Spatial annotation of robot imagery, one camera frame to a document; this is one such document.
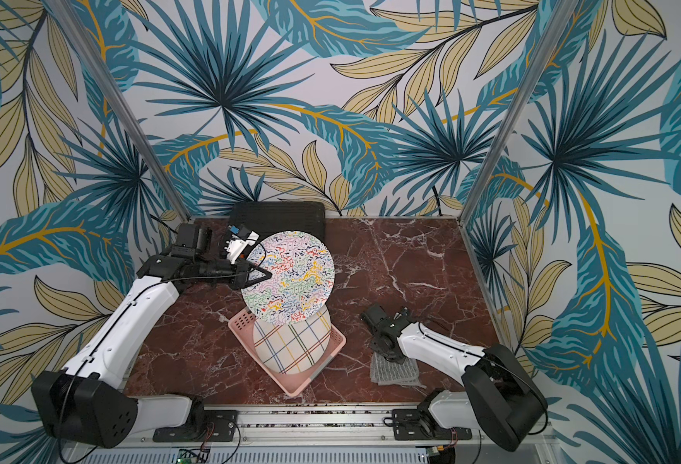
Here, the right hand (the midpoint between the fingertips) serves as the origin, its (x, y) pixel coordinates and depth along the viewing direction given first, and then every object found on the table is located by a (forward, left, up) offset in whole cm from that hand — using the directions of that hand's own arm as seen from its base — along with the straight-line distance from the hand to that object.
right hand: (382, 346), depth 87 cm
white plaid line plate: (-1, +26, +4) cm, 27 cm away
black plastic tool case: (+48, +39, +8) cm, 62 cm away
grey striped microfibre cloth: (-8, 0, +1) cm, 8 cm away
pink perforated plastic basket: (+6, +42, +4) cm, 43 cm away
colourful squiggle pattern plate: (+11, +22, +22) cm, 34 cm away
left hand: (+9, +31, +26) cm, 41 cm away
